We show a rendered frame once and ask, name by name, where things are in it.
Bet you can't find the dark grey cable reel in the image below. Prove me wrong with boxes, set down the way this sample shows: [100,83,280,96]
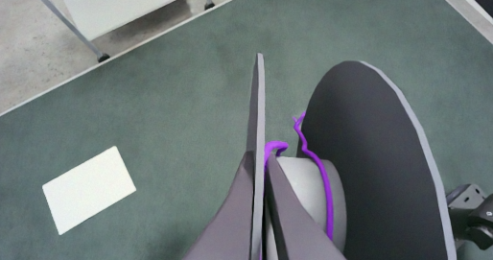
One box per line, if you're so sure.
[246,53,457,260]

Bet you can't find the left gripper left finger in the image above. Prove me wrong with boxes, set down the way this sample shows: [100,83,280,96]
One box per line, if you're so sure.
[181,151,254,260]

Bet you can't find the purple cable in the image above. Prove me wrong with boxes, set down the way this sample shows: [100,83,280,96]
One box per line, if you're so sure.
[264,112,333,241]

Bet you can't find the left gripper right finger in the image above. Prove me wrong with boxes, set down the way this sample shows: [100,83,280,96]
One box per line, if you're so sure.
[262,152,346,260]

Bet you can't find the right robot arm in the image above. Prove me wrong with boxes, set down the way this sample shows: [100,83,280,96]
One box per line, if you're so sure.
[448,184,493,250]

